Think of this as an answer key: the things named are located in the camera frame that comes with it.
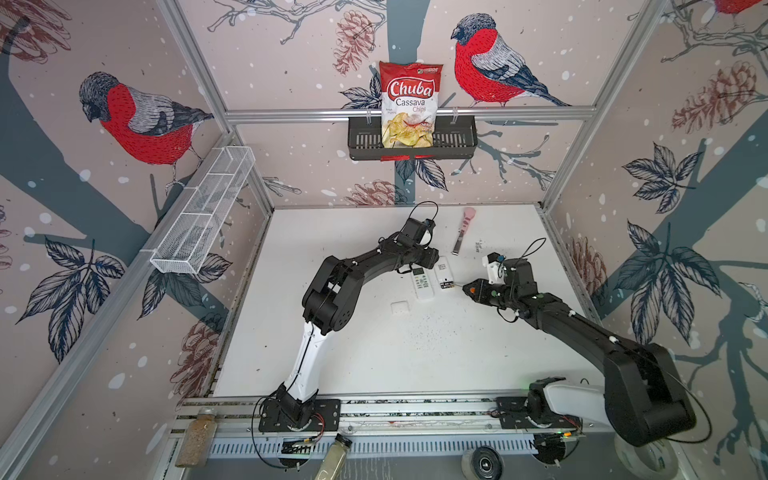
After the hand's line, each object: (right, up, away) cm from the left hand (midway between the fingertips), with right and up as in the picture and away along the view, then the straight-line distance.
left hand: (433, 254), depth 97 cm
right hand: (+7, -11, -10) cm, 16 cm away
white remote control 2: (-4, -10, 0) cm, 11 cm away
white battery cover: (-11, -16, -5) cm, 21 cm away
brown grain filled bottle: (-59, -40, -30) cm, 77 cm away
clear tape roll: (+47, -46, -30) cm, 72 cm away
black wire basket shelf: (+7, +38, -3) cm, 39 cm away
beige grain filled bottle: (-27, -43, -33) cm, 60 cm away
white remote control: (+4, -7, +3) cm, 8 cm away
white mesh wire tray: (-64, +7, -25) cm, 69 cm away
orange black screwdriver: (+9, -9, -13) cm, 18 cm away
